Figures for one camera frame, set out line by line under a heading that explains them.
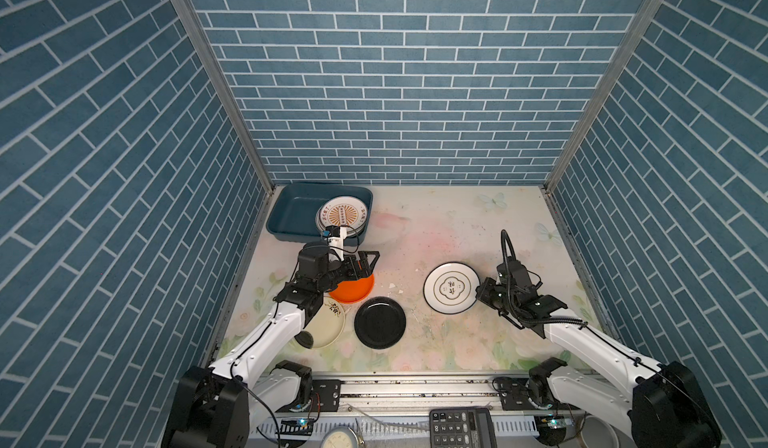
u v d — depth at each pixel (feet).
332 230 2.39
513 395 2.42
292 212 3.67
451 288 2.99
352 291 2.97
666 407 1.30
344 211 3.55
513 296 2.15
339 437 2.14
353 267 2.35
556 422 2.35
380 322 2.84
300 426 2.37
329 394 2.42
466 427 2.23
